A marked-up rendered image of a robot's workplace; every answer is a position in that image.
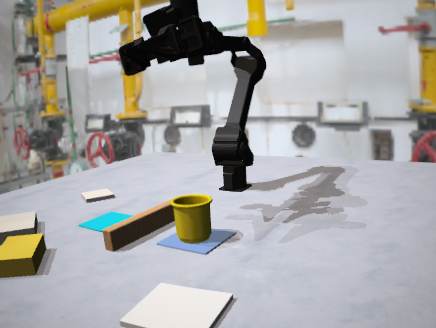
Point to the white flat square slab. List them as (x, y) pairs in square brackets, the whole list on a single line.
[(174, 306)]

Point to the cream flat rectangular block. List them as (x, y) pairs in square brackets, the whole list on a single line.
[(18, 224)]

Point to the yellow rectangular block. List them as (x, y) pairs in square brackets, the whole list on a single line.
[(21, 255)]

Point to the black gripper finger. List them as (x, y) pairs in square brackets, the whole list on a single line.
[(139, 57), (165, 44)]

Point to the light brown wooden bar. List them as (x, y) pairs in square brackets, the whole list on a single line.
[(123, 233)]

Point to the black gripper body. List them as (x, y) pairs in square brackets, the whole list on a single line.
[(192, 38)]

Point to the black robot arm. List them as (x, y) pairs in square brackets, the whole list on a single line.
[(230, 145)]

